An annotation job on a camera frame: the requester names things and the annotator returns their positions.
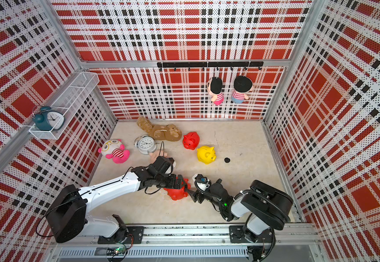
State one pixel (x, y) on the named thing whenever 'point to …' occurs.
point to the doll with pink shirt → (214, 86)
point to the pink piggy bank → (155, 154)
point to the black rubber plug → (226, 160)
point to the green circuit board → (118, 251)
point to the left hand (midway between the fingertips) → (179, 184)
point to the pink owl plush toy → (114, 149)
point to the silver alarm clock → (146, 144)
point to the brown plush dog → (169, 132)
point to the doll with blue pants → (242, 85)
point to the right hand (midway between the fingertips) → (193, 182)
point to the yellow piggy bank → (206, 154)
